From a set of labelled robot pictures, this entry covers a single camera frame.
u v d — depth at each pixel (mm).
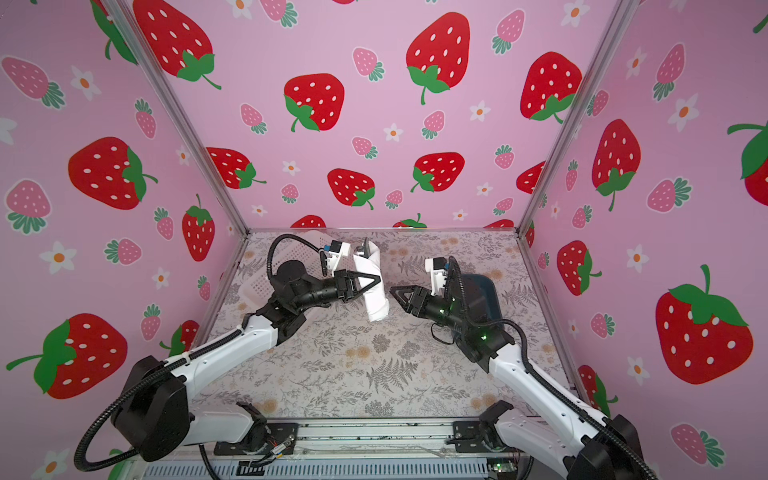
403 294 729
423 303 628
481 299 544
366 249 699
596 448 402
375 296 674
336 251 677
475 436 734
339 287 654
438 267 666
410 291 648
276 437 733
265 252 1141
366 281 676
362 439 761
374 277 685
